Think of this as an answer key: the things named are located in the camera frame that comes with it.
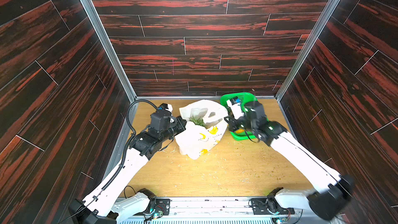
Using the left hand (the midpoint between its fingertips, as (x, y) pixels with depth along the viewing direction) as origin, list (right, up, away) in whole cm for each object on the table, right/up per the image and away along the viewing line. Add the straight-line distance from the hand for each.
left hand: (189, 121), depth 71 cm
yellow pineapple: (+4, 0, +7) cm, 8 cm away
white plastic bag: (+3, -10, +7) cm, 13 cm away
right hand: (+19, +2, +6) cm, 20 cm away
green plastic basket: (+39, +15, +43) cm, 60 cm away
